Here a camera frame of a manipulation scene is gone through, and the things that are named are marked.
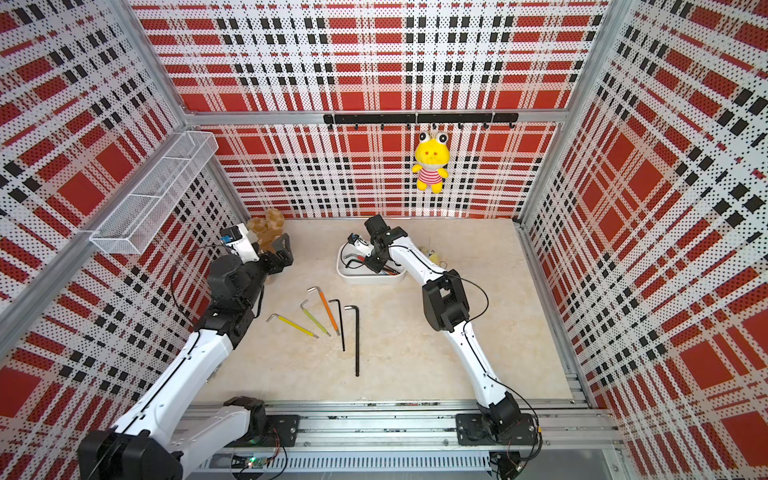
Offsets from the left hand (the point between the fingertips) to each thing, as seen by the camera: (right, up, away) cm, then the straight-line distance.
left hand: (278, 239), depth 77 cm
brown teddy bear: (-17, +5, +30) cm, 34 cm away
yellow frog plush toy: (+41, +27, +14) cm, 51 cm away
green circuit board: (-2, -53, -8) cm, 53 cm away
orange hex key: (+8, -22, +19) cm, 31 cm away
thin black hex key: (+11, -20, +22) cm, 31 cm away
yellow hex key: (0, -28, +16) cm, 32 cm away
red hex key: (+20, -6, +17) cm, 27 cm away
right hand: (+24, -6, +27) cm, 36 cm away
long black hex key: (+19, -29, +13) cm, 37 cm away
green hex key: (0, -22, +20) cm, 29 cm away
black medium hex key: (+20, -7, +20) cm, 29 cm away
